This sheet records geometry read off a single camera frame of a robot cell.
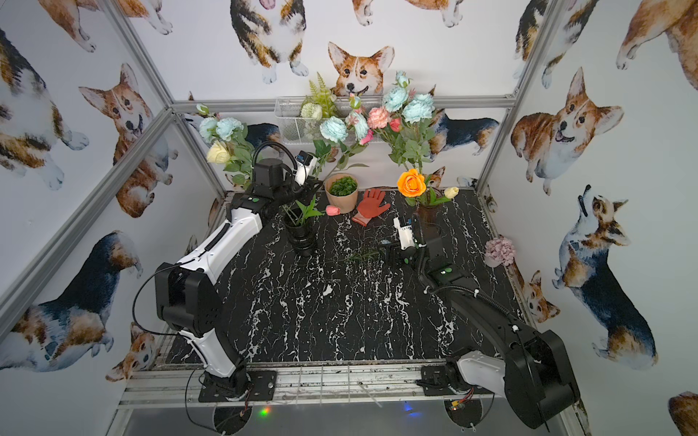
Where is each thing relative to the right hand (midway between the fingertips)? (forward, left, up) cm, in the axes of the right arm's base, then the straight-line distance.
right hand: (382, 243), depth 81 cm
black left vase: (+10, +27, -5) cm, 29 cm away
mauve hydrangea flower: (+4, -40, -10) cm, 41 cm away
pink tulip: (+9, +15, +5) cm, 18 cm away
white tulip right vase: (+11, -20, +10) cm, 25 cm away
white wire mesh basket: (+35, +29, +17) cm, 49 cm away
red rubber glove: (+31, +4, -19) cm, 37 cm away
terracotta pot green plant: (+31, +15, -9) cm, 35 cm away
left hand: (+18, +18, +12) cm, 28 cm away
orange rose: (+8, -8, +16) cm, 20 cm away
